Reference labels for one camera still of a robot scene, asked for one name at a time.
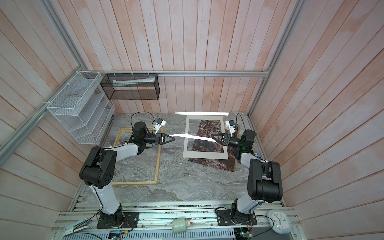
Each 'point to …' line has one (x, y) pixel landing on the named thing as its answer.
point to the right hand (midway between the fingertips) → (212, 137)
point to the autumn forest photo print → (206, 128)
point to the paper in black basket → (118, 82)
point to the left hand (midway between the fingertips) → (174, 141)
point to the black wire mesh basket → (131, 86)
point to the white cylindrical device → (180, 225)
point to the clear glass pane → (180, 122)
